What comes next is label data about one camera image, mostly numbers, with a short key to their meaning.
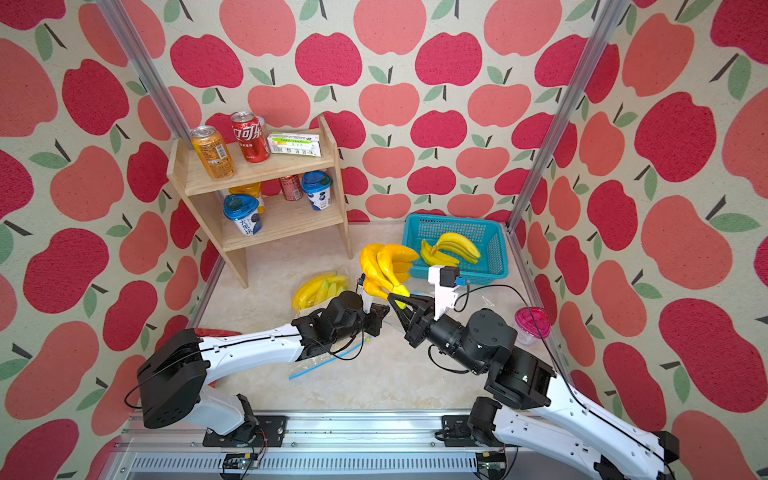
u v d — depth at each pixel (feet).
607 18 2.30
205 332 2.97
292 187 3.12
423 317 1.64
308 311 2.92
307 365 2.69
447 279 1.59
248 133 2.31
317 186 2.96
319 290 3.07
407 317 1.82
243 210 2.69
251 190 2.89
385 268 1.86
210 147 2.14
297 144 2.51
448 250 3.60
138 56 2.50
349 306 2.00
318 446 2.90
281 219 3.16
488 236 3.57
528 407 1.43
